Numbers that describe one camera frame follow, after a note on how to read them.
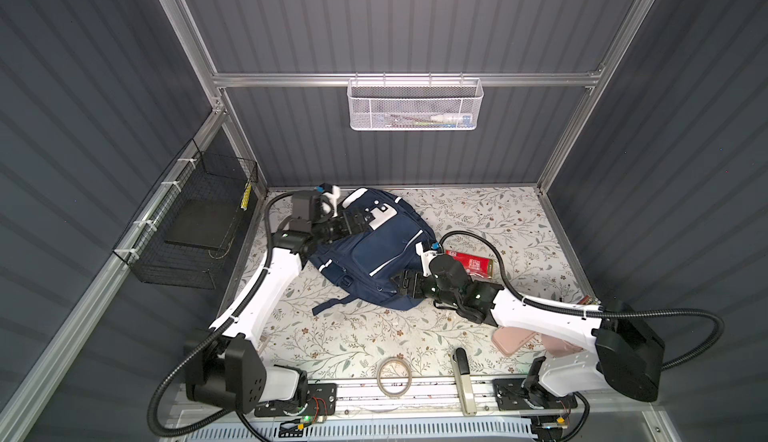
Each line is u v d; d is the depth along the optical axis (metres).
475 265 0.97
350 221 0.70
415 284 0.69
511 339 0.80
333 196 0.74
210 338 0.39
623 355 0.42
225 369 0.40
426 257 0.74
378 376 0.76
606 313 0.46
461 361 0.75
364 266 0.86
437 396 0.75
